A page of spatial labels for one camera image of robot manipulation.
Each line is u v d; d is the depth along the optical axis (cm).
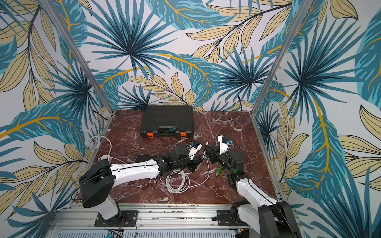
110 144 99
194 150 71
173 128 97
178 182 86
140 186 82
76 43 82
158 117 117
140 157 95
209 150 78
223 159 70
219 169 89
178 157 62
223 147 72
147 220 74
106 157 91
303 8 69
